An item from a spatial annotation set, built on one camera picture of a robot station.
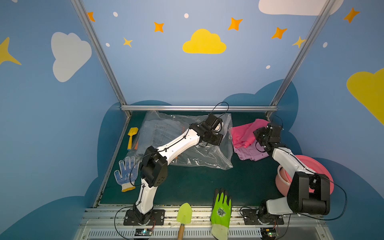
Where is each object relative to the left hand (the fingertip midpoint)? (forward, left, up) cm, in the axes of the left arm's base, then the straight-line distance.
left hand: (223, 140), depth 84 cm
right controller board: (-42, -21, -18) cm, 50 cm away
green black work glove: (-36, +2, -17) cm, 39 cm away
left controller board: (-43, +40, -18) cm, 62 cm away
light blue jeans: (+11, +42, -10) cm, 45 cm away
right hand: (+10, -22, 0) cm, 24 cm away
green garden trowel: (-36, +21, -18) cm, 45 cm away
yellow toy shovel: (+17, +62, -16) cm, 66 cm away
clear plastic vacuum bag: (-4, +11, -11) cm, 16 cm away
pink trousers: (+11, -17, -12) cm, 24 cm away
